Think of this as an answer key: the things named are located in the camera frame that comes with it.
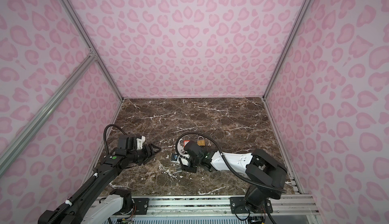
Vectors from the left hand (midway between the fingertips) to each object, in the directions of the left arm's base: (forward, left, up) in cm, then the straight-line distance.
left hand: (159, 149), depth 80 cm
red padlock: (+8, -13, -7) cm, 17 cm away
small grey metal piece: (-7, -10, -11) cm, 16 cm away
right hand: (-4, -13, -6) cm, 15 cm away
